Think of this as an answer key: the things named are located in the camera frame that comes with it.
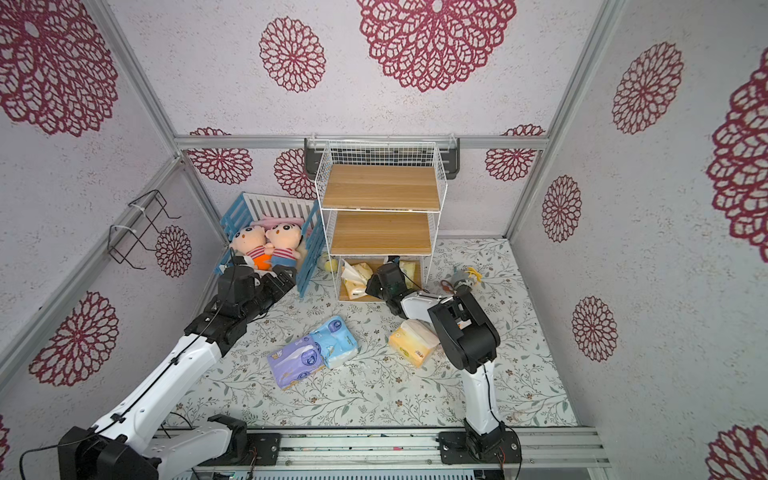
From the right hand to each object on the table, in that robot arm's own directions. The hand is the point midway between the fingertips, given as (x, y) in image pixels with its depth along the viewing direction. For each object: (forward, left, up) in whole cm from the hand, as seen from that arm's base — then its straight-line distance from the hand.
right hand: (376, 280), depth 102 cm
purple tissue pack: (-29, +21, +1) cm, 36 cm away
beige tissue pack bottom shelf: (-1, +7, +2) cm, 7 cm away
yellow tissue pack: (-22, -12, 0) cm, 25 cm away
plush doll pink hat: (+10, +31, +12) cm, 35 cm away
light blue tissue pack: (-22, +11, -1) cm, 25 cm away
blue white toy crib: (+26, +48, +10) cm, 56 cm away
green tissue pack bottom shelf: (+5, -11, +2) cm, 12 cm away
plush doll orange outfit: (+9, +43, +9) cm, 45 cm away
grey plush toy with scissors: (+3, -29, +1) cm, 29 cm away
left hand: (-13, +22, +19) cm, 32 cm away
